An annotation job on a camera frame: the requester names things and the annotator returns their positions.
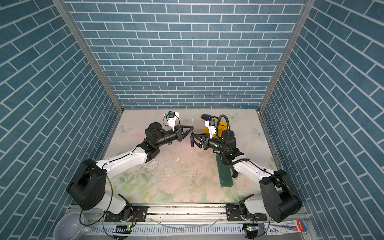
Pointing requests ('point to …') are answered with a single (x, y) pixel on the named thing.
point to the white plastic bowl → (68, 227)
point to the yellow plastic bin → (219, 127)
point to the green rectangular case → (225, 172)
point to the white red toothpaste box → (285, 227)
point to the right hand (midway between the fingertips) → (191, 136)
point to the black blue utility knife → (207, 117)
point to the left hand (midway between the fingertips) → (193, 129)
